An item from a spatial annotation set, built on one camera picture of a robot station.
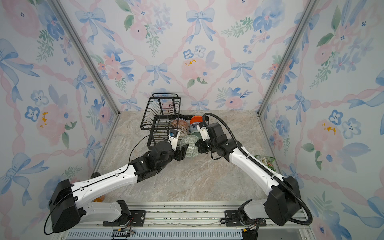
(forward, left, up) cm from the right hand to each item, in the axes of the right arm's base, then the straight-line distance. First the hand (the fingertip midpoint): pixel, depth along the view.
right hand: (196, 142), depth 80 cm
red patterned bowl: (+26, +12, -13) cm, 32 cm away
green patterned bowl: (+1, +3, +2) cm, 4 cm away
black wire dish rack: (+31, +26, -16) cm, 44 cm away
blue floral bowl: (+22, +3, -14) cm, 26 cm away
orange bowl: (+27, +1, -11) cm, 29 cm away
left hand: (-3, +7, +5) cm, 9 cm away
